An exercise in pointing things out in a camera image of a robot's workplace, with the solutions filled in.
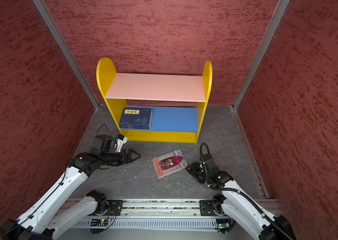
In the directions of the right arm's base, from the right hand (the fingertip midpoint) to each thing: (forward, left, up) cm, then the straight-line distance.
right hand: (186, 174), depth 81 cm
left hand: (+3, +27, +12) cm, 29 cm away
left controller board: (-20, +45, -5) cm, 49 cm away
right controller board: (-23, -16, -5) cm, 29 cm away
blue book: (+30, +29, +14) cm, 44 cm away
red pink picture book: (+8, +10, -4) cm, 13 cm away
